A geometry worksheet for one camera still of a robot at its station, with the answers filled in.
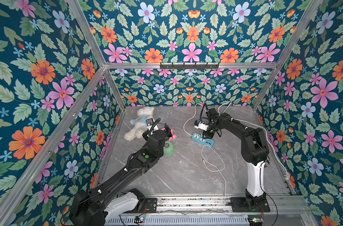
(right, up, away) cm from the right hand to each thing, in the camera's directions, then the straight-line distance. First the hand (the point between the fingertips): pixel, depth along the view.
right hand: (209, 134), depth 100 cm
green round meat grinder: (-28, -7, -16) cm, 33 cm away
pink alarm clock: (-26, -1, +1) cm, 26 cm away
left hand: (-31, +7, -23) cm, 40 cm away
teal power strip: (-8, -2, -2) cm, 9 cm away
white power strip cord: (+46, -25, -14) cm, 53 cm away
